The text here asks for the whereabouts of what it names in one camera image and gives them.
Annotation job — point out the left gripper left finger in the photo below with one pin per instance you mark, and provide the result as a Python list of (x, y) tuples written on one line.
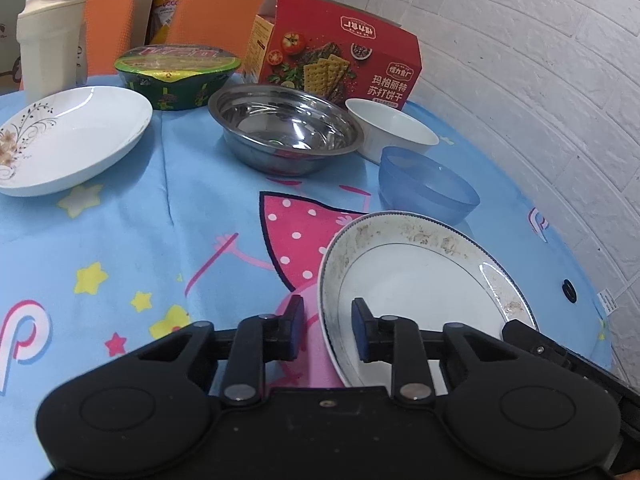
[(257, 341)]

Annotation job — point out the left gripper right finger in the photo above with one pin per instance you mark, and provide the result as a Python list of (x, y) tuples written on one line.
[(398, 342)]

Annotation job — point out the white plate with dark rim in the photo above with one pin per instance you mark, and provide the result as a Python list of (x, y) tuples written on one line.
[(414, 267)]

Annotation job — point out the blue plastic bowl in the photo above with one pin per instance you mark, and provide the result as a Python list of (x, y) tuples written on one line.
[(412, 182)]

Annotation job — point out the stainless steel bowl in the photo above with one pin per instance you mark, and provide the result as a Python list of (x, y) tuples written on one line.
[(282, 131)]

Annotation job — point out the white ceramic bowl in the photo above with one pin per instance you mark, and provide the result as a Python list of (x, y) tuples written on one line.
[(385, 126)]

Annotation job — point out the white floral plate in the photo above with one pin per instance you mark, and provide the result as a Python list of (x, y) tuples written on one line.
[(70, 137)]

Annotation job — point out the blue cartoon tablecloth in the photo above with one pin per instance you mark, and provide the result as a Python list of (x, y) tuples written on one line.
[(180, 231)]

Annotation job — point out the green instant noodle bowl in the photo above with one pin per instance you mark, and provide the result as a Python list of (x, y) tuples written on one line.
[(176, 76)]

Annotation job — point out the red cracker box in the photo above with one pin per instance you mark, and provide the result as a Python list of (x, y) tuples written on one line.
[(332, 51)]

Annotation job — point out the orange chair right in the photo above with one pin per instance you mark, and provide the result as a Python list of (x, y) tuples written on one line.
[(223, 24)]

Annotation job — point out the orange chair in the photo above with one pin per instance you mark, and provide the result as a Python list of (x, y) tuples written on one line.
[(102, 55), (223, 24)]

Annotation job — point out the orange chair left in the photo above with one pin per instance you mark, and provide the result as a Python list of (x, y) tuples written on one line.
[(102, 55)]

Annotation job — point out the white travel tumbler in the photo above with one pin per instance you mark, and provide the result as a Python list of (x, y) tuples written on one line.
[(52, 39)]

